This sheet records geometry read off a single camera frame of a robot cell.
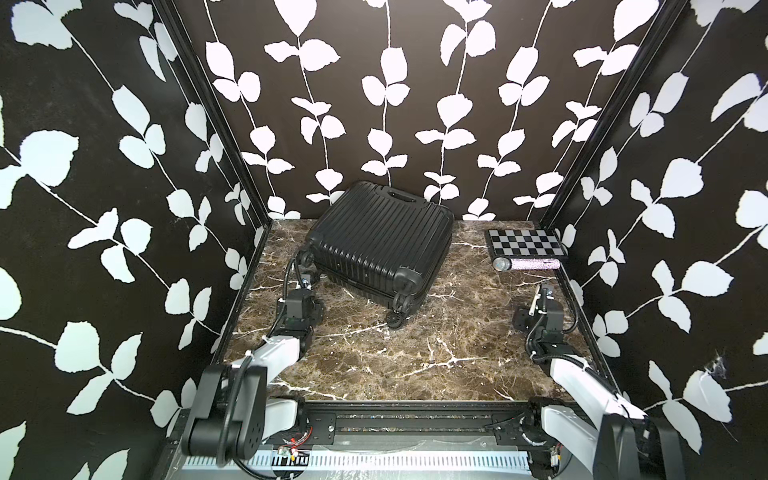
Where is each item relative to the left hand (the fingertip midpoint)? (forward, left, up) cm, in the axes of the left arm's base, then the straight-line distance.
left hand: (301, 294), depth 91 cm
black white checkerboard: (+22, -86, -4) cm, 89 cm away
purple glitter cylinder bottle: (+12, -68, -4) cm, 69 cm away
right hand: (-6, -69, +2) cm, 69 cm away
